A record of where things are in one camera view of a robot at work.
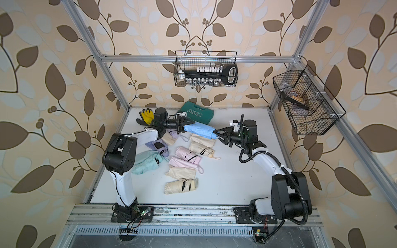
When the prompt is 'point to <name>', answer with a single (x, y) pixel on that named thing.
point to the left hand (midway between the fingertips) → (191, 122)
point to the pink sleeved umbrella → (187, 155)
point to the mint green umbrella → (147, 160)
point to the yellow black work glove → (147, 117)
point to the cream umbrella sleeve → (181, 172)
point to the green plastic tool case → (197, 112)
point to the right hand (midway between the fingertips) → (213, 133)
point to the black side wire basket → (310, 108)
